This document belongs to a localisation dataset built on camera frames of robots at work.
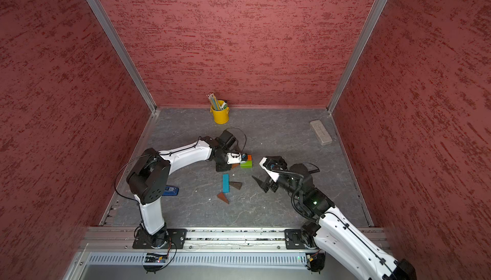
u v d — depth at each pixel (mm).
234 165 864
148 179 488
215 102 1063
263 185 652
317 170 598
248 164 915
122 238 758
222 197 851
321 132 1065
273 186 671
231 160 825
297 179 551
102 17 798
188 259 775
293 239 740
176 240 740
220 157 787
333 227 500
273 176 632
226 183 888
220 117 1111
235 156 819
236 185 874
